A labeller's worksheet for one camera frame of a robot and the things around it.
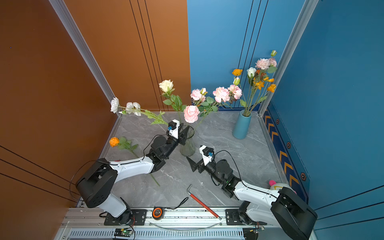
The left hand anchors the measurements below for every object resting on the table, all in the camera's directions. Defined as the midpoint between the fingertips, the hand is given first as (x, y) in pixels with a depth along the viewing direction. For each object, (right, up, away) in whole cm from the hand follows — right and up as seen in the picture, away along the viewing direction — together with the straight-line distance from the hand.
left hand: (186, 124), depth 78 cm
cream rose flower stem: (-6, +13, 0) cm, 14 cm away
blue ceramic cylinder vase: (+34, 0, +14) cm, 37 cm away
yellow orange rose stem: (-44, -13, +21) cm, 50 cm away
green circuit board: (-30, -52, -8) cm, 60 cm away
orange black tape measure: (-14, -44, -6) cm, 46 cm away
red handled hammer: (+8, -41, -1) cm, 42 cm away
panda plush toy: (+46, -32, -1) cm, 56 cm away
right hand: (+4, -14, -3) cm, 15 cm away
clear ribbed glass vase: (0, -16, +16) cm, 22 cm away
